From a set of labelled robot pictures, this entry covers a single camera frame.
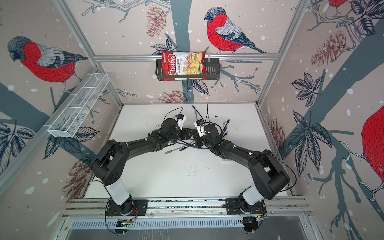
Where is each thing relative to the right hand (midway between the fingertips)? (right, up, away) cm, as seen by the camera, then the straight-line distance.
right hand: (191, 138), depth 88 cm
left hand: (+1, +4, -1) cm, 4 cm away
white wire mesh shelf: (-61, +10, -17) cm, 64 cm away
